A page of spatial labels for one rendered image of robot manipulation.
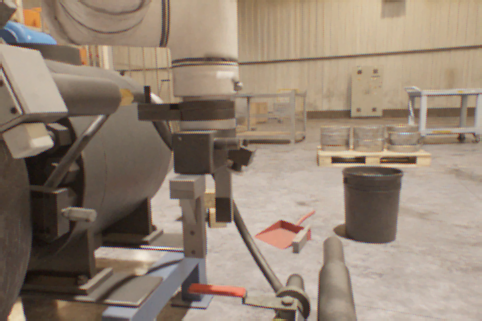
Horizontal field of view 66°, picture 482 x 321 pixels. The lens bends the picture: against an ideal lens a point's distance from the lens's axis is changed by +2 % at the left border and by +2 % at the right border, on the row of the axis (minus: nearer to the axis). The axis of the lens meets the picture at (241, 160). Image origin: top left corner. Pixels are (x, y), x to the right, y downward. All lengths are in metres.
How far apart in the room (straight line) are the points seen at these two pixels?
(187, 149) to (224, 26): 0.15
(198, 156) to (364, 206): 1.64
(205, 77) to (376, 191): 1.61
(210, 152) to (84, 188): 0.58
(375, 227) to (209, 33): 1.71
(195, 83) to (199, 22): 0.07
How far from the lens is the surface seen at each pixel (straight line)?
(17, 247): 0.69
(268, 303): 0.54
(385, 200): 2.01
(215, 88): 0.45
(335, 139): 4.47
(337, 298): 0.35
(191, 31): 0.46
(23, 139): 0.58
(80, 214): 0.67
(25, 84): 0.59
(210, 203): 2.31
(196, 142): 0.43
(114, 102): 0.79
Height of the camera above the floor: 0.74
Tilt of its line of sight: 9 degrees down
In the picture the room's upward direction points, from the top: 2 degrees counter-clockwise
